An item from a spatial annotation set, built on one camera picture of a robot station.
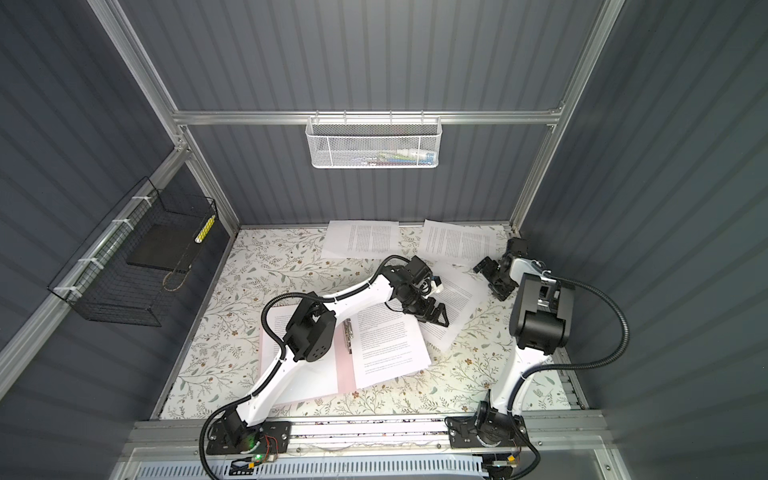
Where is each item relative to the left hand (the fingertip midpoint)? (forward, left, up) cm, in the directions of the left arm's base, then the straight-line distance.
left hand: (438, 321), depth 91 cm
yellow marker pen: (+19, +65, +24) cm, 72 cm away
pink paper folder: (-14, +27, -3) cm, 31 cm away
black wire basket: (-1, +79, +29) cm, 84 cm away
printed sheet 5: (+34, -14, -2) cm, 37 cm away
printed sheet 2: (+38, +25, -2) cm, 45 cm away
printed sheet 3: (-6, +16, 0) cm, 17 cm away
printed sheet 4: (+12, -10, -4) cm, 16 cm away
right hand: (+14, -20, 0) cm, 24 cm away
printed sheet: (-14, +37, -3) cm, 40 cm away
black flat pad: (+12, +72, +26) cm, 77 cm away
